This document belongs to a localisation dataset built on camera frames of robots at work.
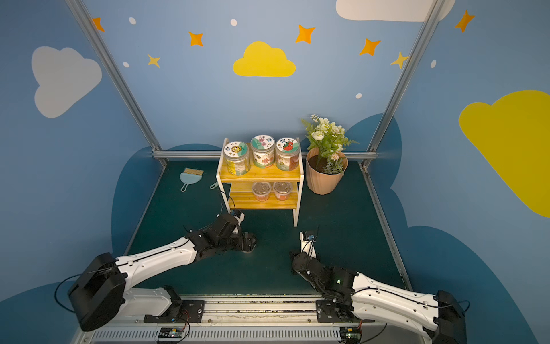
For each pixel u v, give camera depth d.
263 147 0.69
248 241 0.76
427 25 0.73
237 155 0.66
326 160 0.99
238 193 0.86
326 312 0.74
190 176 1.16
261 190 0.83
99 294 0.41
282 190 0.84
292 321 0.74
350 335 0.73
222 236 0.65
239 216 0.79
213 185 1.11
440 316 0.44
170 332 0.72
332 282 0.56
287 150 0.68
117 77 0.85
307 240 0.68
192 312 0.75
